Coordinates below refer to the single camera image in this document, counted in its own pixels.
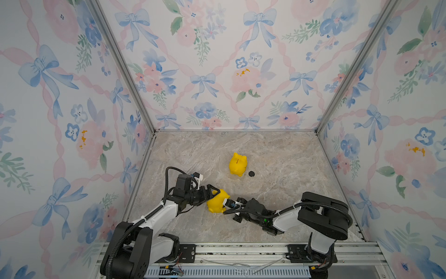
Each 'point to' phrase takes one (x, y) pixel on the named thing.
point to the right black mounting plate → (297, 253)
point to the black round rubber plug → (251, 174)
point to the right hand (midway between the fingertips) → (227, 202)
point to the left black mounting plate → (187, 253)
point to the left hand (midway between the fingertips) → (216, 194)
